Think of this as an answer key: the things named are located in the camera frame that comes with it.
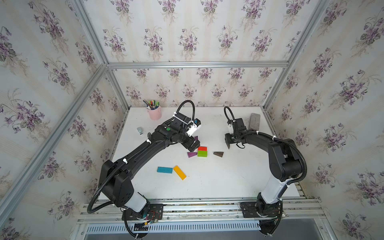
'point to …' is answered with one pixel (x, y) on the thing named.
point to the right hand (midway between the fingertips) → (231, 138)
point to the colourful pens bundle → (152, 105)
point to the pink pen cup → (155, 115)
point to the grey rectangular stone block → (255, 121)
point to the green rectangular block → (202, 153)
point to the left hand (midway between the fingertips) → (193, 139)
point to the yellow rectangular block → (179, 172)
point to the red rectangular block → (202, 148)
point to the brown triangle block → (218, 153)
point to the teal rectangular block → (165, 170)
